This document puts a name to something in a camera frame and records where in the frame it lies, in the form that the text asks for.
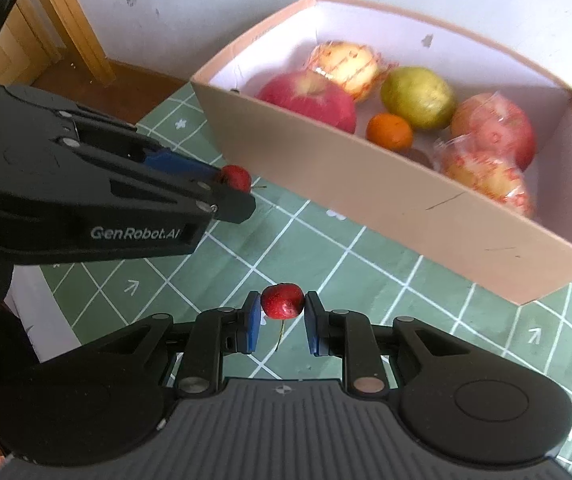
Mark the red cherry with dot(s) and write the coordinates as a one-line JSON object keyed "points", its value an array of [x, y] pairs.
{"points": [[282, 302], [236, 177]]}

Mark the small orange mandarin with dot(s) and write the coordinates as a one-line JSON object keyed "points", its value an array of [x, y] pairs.
{"points": [[390, 131]]}

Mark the green grid cutting mat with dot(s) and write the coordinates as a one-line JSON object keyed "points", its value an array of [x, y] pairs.
{"points": [[289, 239]]}

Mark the green yellow pear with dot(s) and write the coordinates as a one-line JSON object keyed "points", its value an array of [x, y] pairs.
{"points": [[419, 96]]}

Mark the cardboard box white inside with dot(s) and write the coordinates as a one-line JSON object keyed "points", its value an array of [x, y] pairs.
{"points": [[519, 259]]}

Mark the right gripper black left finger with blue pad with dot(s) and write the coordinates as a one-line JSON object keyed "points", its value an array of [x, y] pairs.
{"points": [[215, 334]]}

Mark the dark brown kiwi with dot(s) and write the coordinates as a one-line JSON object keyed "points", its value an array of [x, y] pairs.
{"points": [[415, 155]]}

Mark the wrapped red yellow apple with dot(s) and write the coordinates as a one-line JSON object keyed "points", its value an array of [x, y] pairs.
{"points": [[485, 171]]}

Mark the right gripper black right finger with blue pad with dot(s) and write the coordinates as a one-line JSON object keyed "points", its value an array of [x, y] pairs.
{"points": [[351, 337]]}

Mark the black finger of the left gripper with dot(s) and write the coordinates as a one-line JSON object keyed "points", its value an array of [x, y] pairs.
{"points": [[225, 203]]}

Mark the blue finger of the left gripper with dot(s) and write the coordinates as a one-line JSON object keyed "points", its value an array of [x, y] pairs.
{"points": [[167, 167]]}

